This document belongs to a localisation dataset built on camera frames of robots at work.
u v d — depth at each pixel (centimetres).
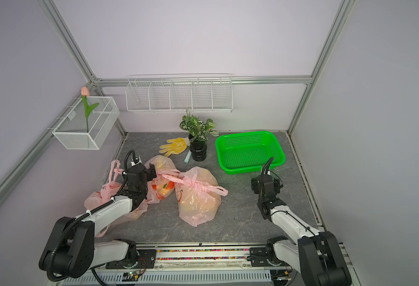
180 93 104
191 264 73
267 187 67
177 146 112
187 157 106
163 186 88
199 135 87
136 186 67
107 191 77
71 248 42
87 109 84
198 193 77
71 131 83
